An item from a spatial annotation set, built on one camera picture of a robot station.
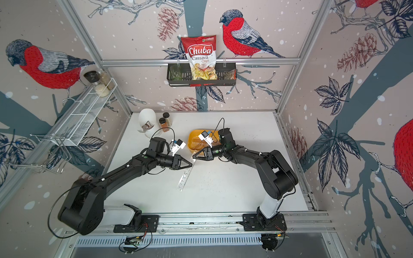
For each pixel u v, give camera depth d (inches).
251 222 28.8
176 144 29.9
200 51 31.9
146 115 39.9
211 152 29.2
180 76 36.3
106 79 33.6
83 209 16.2
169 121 42.6
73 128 30.7
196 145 39.7
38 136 23.7
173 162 28.0
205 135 30.6
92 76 30.6
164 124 40.9
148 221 29.2
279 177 18.7
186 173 29.9
